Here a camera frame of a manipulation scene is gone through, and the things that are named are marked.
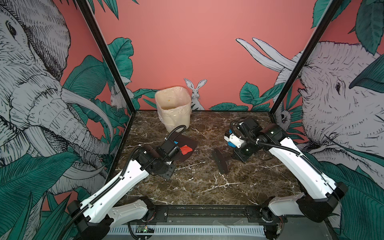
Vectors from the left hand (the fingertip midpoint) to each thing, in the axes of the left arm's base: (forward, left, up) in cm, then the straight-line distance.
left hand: (167, 169), depth 70 cm
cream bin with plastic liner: (+34, -2, +7) cm, 35 cm away
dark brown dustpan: (+12, -10, +2) cm, 16 cm away
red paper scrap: (+9, -9, +2) cm, 13 cm away
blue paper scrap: (+14, -4, +2) cm, 14 cm away
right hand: (+4, -32, +6) cm, 32 cm away
